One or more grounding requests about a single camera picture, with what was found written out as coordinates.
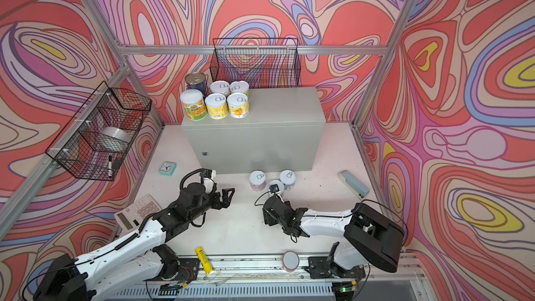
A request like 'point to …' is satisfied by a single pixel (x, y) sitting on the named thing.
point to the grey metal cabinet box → (285, 131)
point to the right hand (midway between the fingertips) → (273, 212)
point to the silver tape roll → (112, 139)
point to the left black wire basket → (75, 147)
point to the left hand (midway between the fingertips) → (229, 188)
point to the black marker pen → (110, 167)
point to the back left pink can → (258, 180)
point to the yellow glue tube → (205, 263)
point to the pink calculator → (130, 219)
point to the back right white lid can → (288, 178)
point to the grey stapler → (359, 189)
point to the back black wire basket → (262, 63)
